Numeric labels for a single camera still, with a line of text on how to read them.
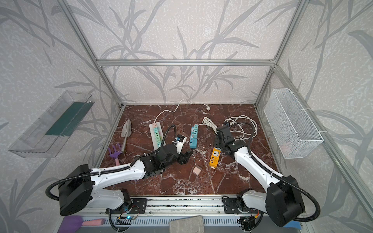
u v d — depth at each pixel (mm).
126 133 1019
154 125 990
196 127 983
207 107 1187
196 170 845
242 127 1050
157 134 937
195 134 948
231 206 724
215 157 886
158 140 912
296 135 607
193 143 943
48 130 652
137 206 734
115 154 918
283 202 399
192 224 664
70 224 682
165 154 589
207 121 1073
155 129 963
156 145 937
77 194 404
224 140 631
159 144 892
